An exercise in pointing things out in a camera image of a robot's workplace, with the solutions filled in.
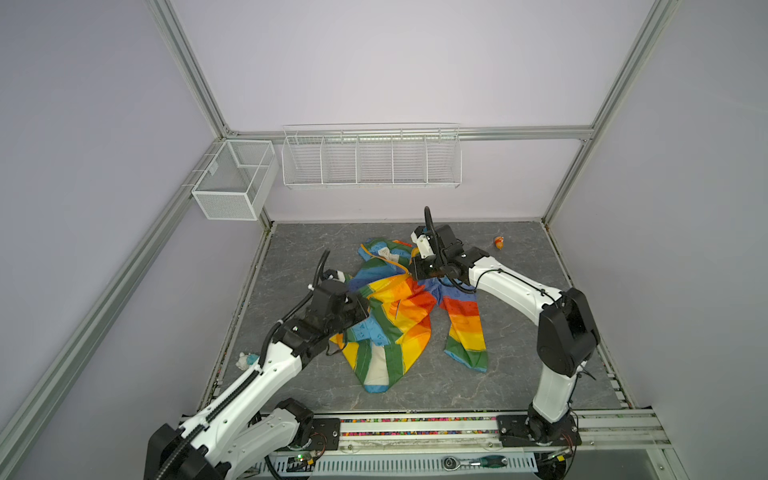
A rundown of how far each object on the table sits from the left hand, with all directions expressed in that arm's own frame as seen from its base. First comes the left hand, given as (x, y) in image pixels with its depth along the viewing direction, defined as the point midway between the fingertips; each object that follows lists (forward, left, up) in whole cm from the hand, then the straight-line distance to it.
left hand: (370, 304), depth 77 cm
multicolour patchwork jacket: (-5, -6, -9) cm, 12 cm away
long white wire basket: (+49, -2, +12) cm, 51 cm away
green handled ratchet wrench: (-34, -18, -17) cm, 42 cm away
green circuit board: (-32, +19, -20) cm, 42 cm away
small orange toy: (+32, -48, -17) cm, 60 cm away
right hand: (+13, -12, -4) cm, 18 cm away
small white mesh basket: (+46, +43, +7) cm, 63 cm away
